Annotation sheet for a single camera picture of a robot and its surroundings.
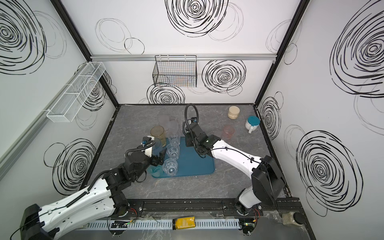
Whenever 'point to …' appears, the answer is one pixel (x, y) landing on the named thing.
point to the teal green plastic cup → (156, 171)
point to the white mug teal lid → (252, 123)
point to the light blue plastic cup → (157, 150)
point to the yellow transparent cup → (158, 131)
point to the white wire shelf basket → (67, 106)
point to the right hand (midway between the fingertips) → (187, 136)
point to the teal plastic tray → (181, 160)
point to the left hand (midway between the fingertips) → (160, 147)
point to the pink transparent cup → (228, 131)
